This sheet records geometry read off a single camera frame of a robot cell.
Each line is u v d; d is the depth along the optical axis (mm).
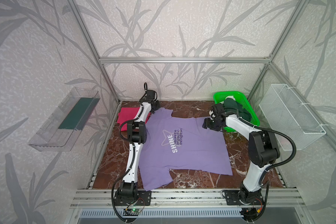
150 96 937
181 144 938
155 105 1050
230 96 1141
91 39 831
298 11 722
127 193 653
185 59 976
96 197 754
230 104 1019
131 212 712
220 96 1153
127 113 1087
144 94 956
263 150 497
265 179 670
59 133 634
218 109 774
